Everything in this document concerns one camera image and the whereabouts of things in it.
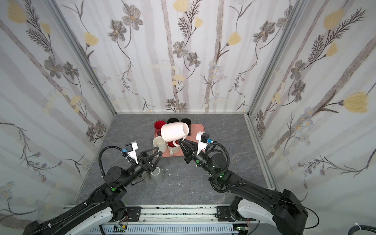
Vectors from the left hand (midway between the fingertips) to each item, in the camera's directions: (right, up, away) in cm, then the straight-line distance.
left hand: (156, 148), depth 64 cm
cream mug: (+3, -4, +28) cm, 29 cm away
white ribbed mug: (-7, 0, +34) cm, 35 cm away
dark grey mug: (-10, -20, +20) cm, 30 cm away
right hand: (+10, +4, -4) cm, 11 cm away
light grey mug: (-3, -18, +16) cm, 25 cm away
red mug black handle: (-9, +11, +41) cm, 43 cm away
